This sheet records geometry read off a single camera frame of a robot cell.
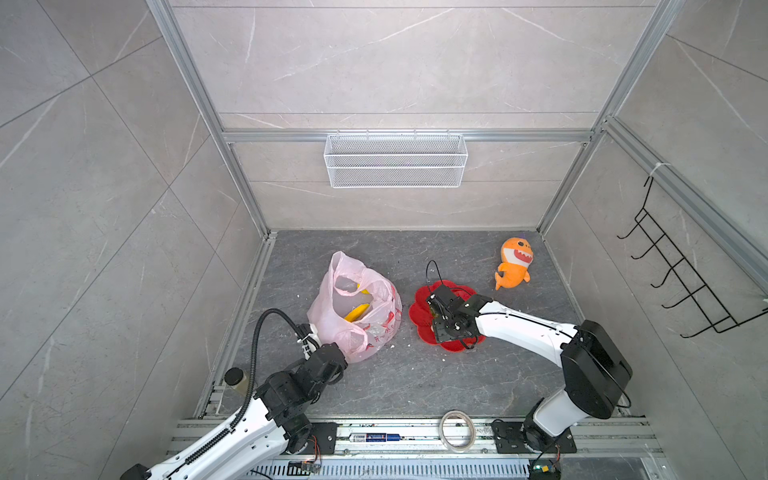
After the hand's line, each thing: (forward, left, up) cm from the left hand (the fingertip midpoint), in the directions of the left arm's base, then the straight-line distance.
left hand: (341, 342), depth 79 cm
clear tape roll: (-22, -33, -10) cm, 41 cm away
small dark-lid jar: (-8, +27, -2) cm, 28 cm away
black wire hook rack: (-8, -79, +24) cm, 83 cm away
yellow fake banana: (+13, -3, -8) cm, 16 cm away
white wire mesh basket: (+56, -17, +19) cm, 62 cm away
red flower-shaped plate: (+13, -24, -10) cm, 29 cm away
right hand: (+6, -31, -6) cm, 32 cm away
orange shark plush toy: (+30, -59, -2) cm, 66 cm away
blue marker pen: (-21, -9, -9) cm, 25 cm away
